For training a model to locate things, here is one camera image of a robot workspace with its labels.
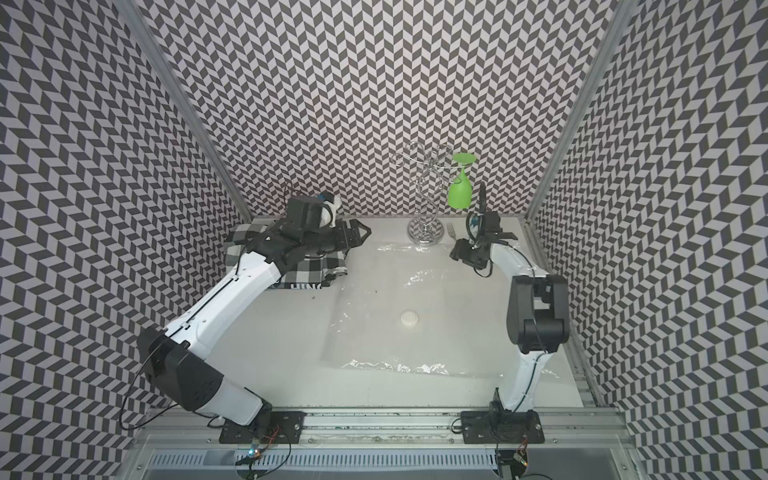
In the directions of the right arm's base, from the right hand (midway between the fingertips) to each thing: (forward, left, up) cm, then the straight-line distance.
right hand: (458, 260), depth 96 cm
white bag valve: (-17, +16, -7) cm, 24 cm away
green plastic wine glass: (+16, -1, +16) cm, 22 cm away
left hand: (-7, +29, +20) cm, 36 cm away
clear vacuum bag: (-11, +13, -10) cm, 20 cm away
